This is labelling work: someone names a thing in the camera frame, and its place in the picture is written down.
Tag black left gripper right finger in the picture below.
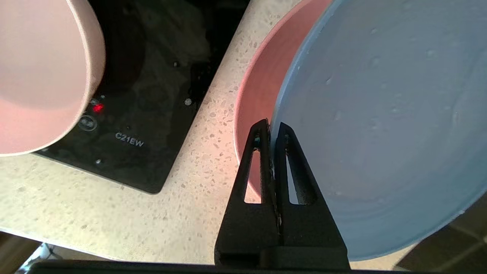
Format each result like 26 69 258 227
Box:
273 122 350 267

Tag blue plate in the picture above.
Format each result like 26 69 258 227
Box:
270 0 487 262

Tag large pink plate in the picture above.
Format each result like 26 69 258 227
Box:
233 0 333 204

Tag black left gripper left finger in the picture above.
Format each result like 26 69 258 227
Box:
214 119 282 267

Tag small light pink plate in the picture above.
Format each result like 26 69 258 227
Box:
0 0 106 157

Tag black induction cooktop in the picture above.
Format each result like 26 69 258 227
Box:
34 0 251 194

